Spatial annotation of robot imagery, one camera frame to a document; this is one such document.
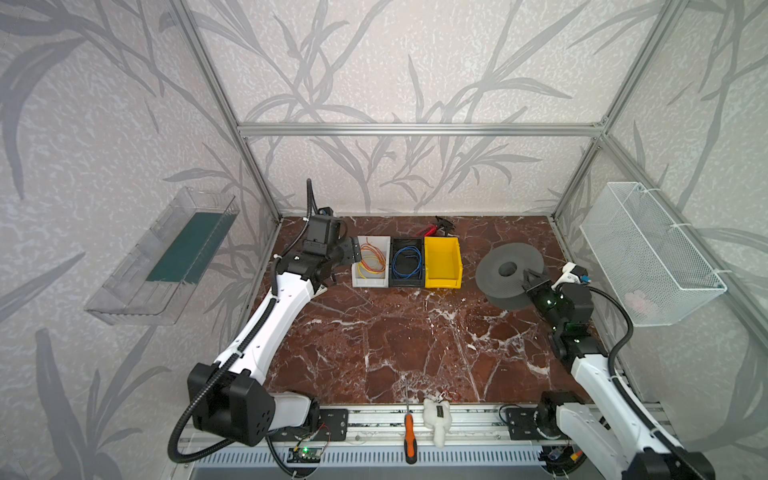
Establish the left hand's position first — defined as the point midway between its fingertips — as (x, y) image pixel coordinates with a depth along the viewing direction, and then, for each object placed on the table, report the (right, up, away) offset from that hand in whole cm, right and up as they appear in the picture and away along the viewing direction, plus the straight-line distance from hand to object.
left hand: (349, 237), depth 81 cm
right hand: (+48, -6, +1) cm, 48 cm away
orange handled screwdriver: (+16, -49, -11) cm, 53 cm away
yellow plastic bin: (+29, -9, +25) cm, 40 cm away
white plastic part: (+23, -44, -8) cm, 50 cm away
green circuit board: (-9, -53, -10) cm, 54 cm away
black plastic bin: (+16, -8, +25) cm, 31 cm away
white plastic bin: (+4, -8, +24) cm, 26 cm away
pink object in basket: (+72, -16, -7) cm, 74 cm away
